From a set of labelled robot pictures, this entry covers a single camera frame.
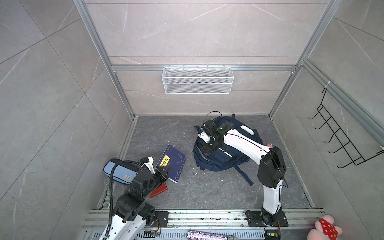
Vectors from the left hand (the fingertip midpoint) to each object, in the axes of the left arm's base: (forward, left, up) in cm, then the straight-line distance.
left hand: (171, 164), depth 72 cm
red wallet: (-6, +6, -16) cm, 18 cm away
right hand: (+14, -20, -9) cm, 26 cm away
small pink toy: (+19, -63, -16) cm, 68 cm away
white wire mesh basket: (+57, -16, +10) cm, 60 cm away
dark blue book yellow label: (+4, -1, -4) cm, 6 cm away
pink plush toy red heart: (-28, -70, -12) cm, 76 cm away
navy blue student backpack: (+9, -31, -13) cm, 35 cm away
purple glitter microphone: (-28, -12, -16) cm, 34 cm away
